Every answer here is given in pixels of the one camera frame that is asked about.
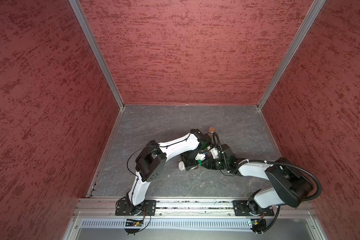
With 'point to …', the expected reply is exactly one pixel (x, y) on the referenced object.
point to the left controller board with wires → (133, 226)
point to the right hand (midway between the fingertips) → (201, 167)
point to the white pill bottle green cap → (182, 167)
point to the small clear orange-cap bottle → (212, 129)
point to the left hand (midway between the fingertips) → (183, 166)
